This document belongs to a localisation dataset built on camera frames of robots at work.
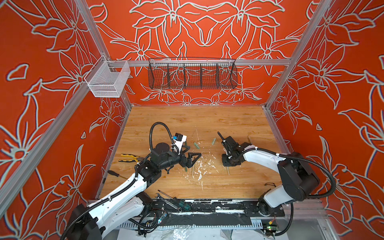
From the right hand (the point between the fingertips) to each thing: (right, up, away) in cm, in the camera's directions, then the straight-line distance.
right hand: (223, 162), depth 89 cm
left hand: (-18, +11, -18) cm, 28 cm away
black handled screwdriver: (-62, -6, -5) cm, 63 cm away
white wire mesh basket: (-74, +53, +5) cm, 91 cm away
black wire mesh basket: (-19, +57, +8) cm, 61 cm away
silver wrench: (-25, -19, -16) cm, 36 cm away
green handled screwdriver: (-23, -17, -17) cm, 33 cm away
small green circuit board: (+19, -25, -21) cm, 37 cm away
